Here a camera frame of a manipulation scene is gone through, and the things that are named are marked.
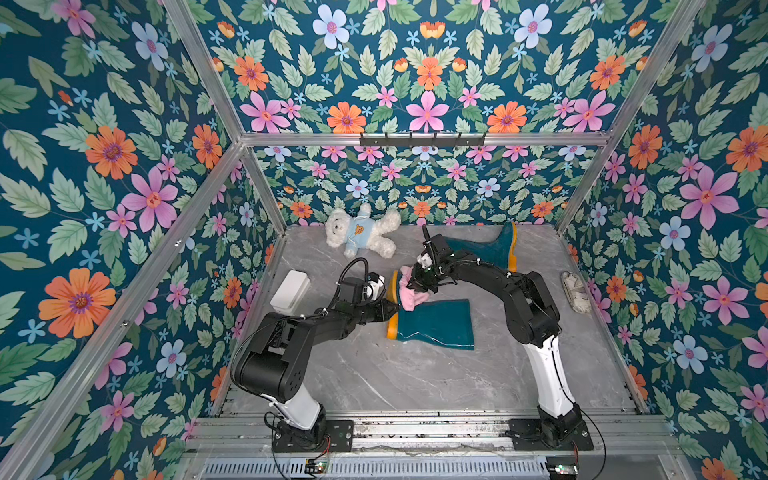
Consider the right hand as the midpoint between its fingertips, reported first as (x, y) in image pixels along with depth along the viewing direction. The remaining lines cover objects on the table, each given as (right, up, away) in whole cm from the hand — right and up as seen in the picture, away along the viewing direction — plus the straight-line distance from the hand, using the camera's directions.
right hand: (410, 279), depth 97 cm
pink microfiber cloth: (-1, -5, -6) cm, 8 cm away
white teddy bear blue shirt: (-18, +17, +11) cm, 27 cm away
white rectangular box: (-39, -4, -1) cm, 39 cm away
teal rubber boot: (+33, +9, +8) cm, 35 cm away
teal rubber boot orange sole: (+11, -13, -6) cm, 18 cm away
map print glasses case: (+55, -5, 0) cm, 56 cm away
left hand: (-4, -9, -6) cm, 11 cm away
